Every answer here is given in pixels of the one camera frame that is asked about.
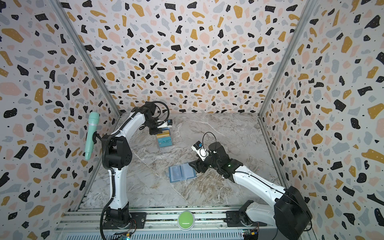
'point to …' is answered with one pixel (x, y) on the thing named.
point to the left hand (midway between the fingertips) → (161, 126)
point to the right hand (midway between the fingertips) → (193, 157)
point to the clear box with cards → (164, 139)
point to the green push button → (186, 220)
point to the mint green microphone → (93, 121)
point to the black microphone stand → (95, 135)
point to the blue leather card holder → (181, 172)
